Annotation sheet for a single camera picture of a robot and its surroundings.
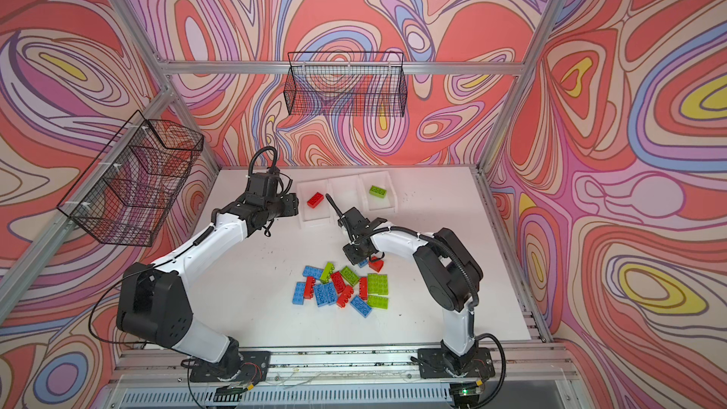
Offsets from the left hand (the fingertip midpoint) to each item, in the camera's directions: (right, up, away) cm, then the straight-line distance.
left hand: (295, 198), depth 89 cm
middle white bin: (+15, +2, +23) cm, 27 cm away
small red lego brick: (+26, -22, +2) cm, 34 cm away
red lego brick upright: (+22, -27, -4) cm, 35 cm away
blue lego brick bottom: (+21, -33, -4) cm, 39 cm away
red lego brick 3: (+14, -26, -2) cm, 30 cm away
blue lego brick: (+2, -29, -4) cm, 30 cm away
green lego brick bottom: (+26, -31, -4) cm, 41 cm away
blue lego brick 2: (+5, -23, 0) cm, 24 cm away
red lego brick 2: (+5, -27, -4) cm, 28 cm away
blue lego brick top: (+22, -21, 0) cm, 30 cm away
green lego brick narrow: (+10, -24, 0) cm, 26 cm away
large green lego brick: (+26, -27, -1) cm, 38 cm away
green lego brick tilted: (+17, -25, 0) cm, 30 cm away
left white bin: (+6, -7, +13) cm, 16 cm away
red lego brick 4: (+16, -30, -5) cm, 34 cm away
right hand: (+21, -20, +5) cm, 30 cm away
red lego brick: (+3, -1, +18) cm, 18 cm away
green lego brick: (+27, +2, +20) cm, 34 cm away
